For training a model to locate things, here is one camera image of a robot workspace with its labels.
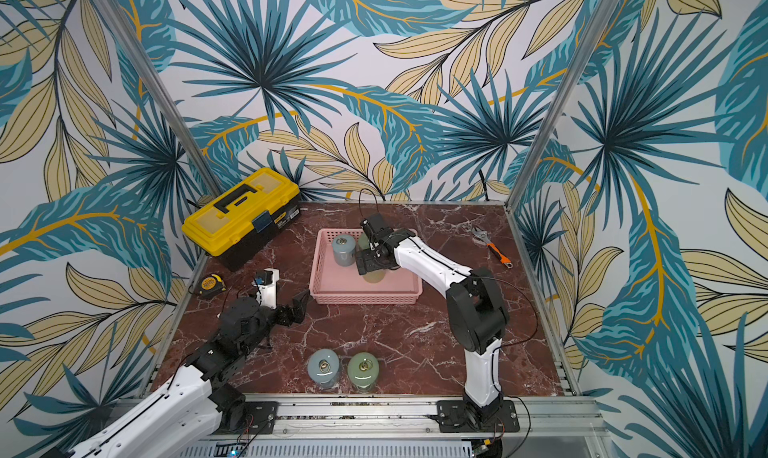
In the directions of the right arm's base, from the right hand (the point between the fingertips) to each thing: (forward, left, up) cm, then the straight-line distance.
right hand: (375, 259), depth 92 cm
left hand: (-13, +22, +5) cm, 26 cm away
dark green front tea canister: (-32, +3, -1) cm, 32 cm away
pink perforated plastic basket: (-1, +15, -11) cm, 19 cm away
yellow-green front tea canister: (-1, +1, -8) cm, 8 cm away
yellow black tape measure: (-4, +51, -5) cm, 51 cm away
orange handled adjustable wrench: (+6, -43, -9) cm, 45 cm away
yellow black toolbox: (+11, +40, +8) cm, 43 cm away
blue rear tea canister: (+6, +10, -2) cm, 12 cm away
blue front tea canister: (-31, +13, -1) cm, 33 cm away
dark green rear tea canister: (+8, +4, -1) cm, 9 cm away
